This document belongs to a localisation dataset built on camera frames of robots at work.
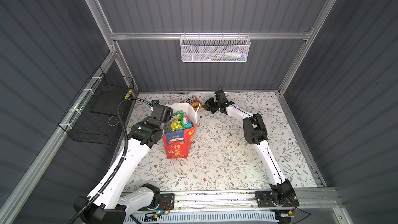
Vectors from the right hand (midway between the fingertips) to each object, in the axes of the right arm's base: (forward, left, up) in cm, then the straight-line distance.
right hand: (203, 104), depth 109 cm
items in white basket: (+11, -17, +31) cm, 37 cm away
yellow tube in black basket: (-13, +40, +24) cm, 48 cm away
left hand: (-31, +18, +22) cm, 42 cm away
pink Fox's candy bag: (+3, +6, -1) cm, 7 cm away
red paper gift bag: (-37, +12, +14) cm, 41 cm away
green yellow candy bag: (-27, +13, +18) cm, 35 cm away
